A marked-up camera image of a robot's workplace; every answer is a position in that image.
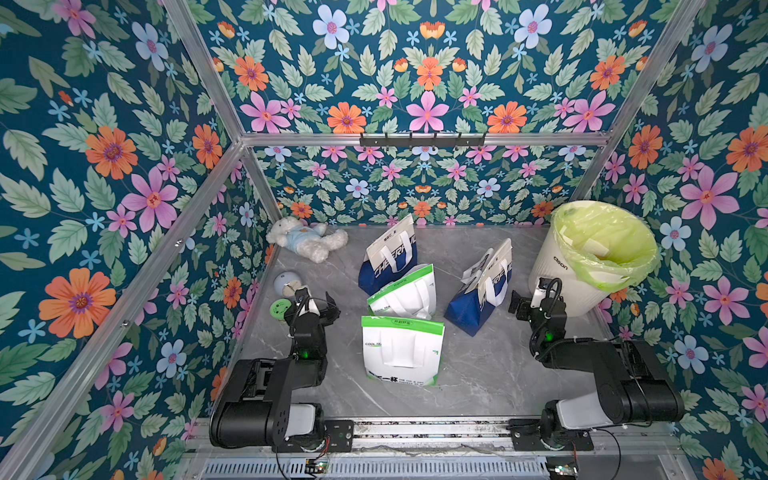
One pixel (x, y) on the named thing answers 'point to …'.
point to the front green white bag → (402, 350)
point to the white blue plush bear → (311, 241)
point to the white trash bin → (548, 261)
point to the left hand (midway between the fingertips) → (312, 295)
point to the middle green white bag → (412, 296)
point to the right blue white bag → (486, 280)
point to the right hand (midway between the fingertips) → (538, 291)
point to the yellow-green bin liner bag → (610, 248)
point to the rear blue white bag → (387, 257)
